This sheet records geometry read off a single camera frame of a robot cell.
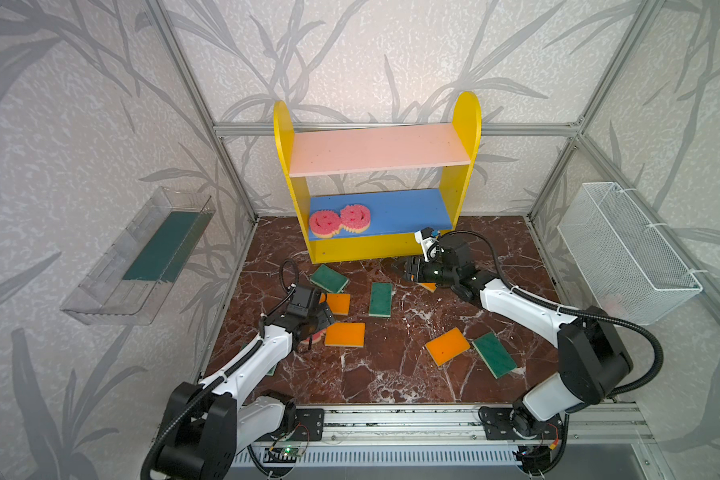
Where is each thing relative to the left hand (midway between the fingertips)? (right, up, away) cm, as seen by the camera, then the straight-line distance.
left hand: (326, 309), depth 88 cm
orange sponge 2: (+6, -8, +2) cm, 10 cm away
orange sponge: (+3, 0, +8) cm, 8 cm away
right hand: (+21, +16, -4) cm, 27 cm away
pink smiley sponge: (-2, +26, +8) cm, 27 cm away
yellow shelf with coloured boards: (+11, +39, +28) cm, 49 cm away
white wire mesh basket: (+70, +13, -26) cm, 76 cm away
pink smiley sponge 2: (+8, +28, +9) cm, 30 cm away
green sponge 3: (+49, -12, -4) cm, 50 cm away
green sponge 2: (+16, 0, +7) cm, 17 cm away
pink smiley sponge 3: (-3, -8, -1) cm, 9 cm away
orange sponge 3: (+36, -11, -1) cm, 38 cm away
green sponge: (-1, +7, +14) cm, 15 cm away
